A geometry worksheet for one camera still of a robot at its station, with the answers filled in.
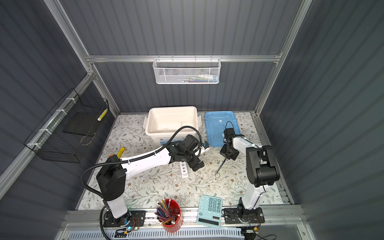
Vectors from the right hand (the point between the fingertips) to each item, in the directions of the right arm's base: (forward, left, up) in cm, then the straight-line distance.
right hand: (227, 156), depth 96 cm
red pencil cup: (-38, +29, +16) cm, 50 cm away
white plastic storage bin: (+24, +45, +7) cm, 52 cm away
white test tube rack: (-11, +27, +5) cm, 30 cm away
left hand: (-7, +18, +11) cm, 22 cm away
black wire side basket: (+7, +84, +32) cm, 90 cm away
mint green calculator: (-32, +13, +3) cm, 35 cm away
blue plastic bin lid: (+27, +5, +2) cm, 28 cm away
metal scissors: (-11, +8, 0) cm, 14 cm away
